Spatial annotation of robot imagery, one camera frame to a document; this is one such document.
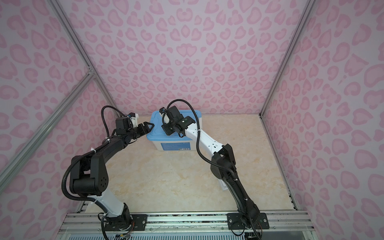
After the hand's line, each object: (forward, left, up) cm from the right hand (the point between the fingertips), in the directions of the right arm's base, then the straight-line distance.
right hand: (168, 124), depth 90 cm
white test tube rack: (-31, -33, -16) cm, 48 cm away
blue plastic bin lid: (-5, +6, -2) cm, 8 cm away
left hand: (+2, +12, -2) cm, 12 cm away
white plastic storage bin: (-8, -3, -10) cm, 13 cm away
